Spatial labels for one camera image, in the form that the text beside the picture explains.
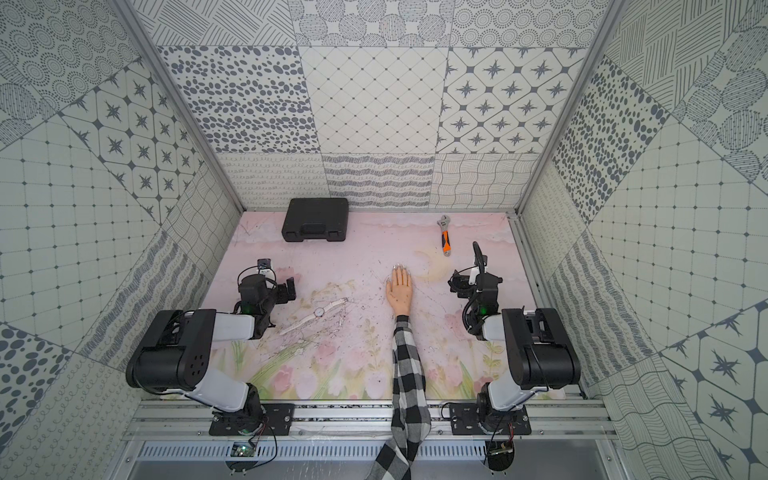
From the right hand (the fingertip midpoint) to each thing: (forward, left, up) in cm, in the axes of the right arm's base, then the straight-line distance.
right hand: (471, 274), depth 95 cm
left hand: (-3, +60, +1) cm, 61 cm away
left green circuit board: (-47, +62, -7) cm, 78 cm away
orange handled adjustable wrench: (+18, +6, -4) cm, 20 cm away
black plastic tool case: (+24, +56, +1) cm, 61 cm away
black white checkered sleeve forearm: (-40, +20, -1) cm, 45 cm away
